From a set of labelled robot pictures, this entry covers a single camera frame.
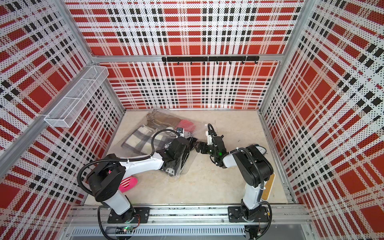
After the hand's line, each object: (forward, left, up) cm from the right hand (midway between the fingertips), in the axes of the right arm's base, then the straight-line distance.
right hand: (198, 144), depth 94 cm
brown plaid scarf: (+22, +27, -1) cm, 34 cm away
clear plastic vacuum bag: (+15, +30, -2) cm, 33 cm away
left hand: (0, +6, +5) cm, 8 cm away
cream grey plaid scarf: (+3, +34, +1) cm, 34 cm away
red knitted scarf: (+17, +9, -2) cm, 20 cm away
